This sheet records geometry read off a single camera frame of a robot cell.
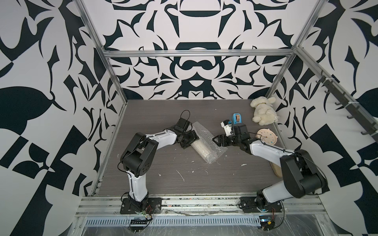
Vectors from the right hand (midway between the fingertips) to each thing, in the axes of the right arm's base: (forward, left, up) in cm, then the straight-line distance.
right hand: (216, 136), depth 91 cm
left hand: (+1, +13, -4) cm, 14 cm away
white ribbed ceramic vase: (-9, +8, -2) cm, 12 cm away
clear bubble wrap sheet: (+4, +6, -7) cm, 10 cm away
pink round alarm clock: (+3, -34, -6) cm, 35 cm away
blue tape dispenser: (+17, -17, -4) cm, 24 cm away
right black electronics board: (-42, -20, -9) cm, 48 cm away
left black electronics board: (-42, +41, -10) cm, 60 cm away
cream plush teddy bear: (+16, -33, +1) cm, 37 cm away
